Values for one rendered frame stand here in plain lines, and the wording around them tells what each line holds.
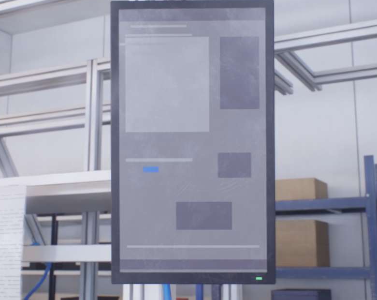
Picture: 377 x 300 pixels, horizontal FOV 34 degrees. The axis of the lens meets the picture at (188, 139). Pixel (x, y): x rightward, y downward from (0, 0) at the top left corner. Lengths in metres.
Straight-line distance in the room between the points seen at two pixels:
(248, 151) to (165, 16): 0.28
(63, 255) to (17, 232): 0.13
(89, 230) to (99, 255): 0.60
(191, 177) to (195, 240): 0.11
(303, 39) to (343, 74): 0.42
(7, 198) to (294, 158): 3.48
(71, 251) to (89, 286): 0.55
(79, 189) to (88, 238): 0.56
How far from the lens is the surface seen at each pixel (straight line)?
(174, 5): 1.13
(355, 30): 2.00
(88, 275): 2.14
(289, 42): 2.03
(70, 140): 5.90
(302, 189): 4.32
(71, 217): 5.05
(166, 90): 1.11
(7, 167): 2.68
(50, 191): 1.66
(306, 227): 4.28
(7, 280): 1.59
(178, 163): 1.10
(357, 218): 4.69
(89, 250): 1.57
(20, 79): 2.46
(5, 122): 3.17
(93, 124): 2.20
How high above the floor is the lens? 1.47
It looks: 11 degrees up
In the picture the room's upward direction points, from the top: straight up
